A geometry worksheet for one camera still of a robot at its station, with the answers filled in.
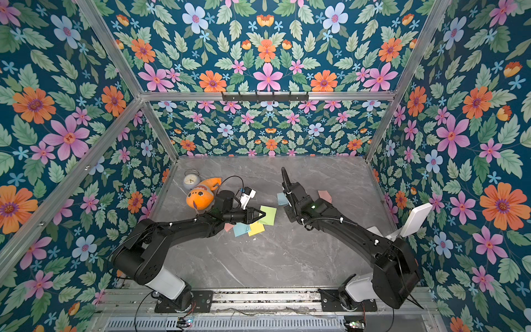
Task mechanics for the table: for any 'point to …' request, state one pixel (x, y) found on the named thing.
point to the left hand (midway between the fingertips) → (267, 214)
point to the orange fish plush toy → (201, 196)
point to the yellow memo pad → (256, 227)
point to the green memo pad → (270, 216)
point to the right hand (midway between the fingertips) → (296, 202)
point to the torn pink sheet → (324, 195)
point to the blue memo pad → (240, 229)
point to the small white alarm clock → (191, 178)
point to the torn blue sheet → (282, 199)
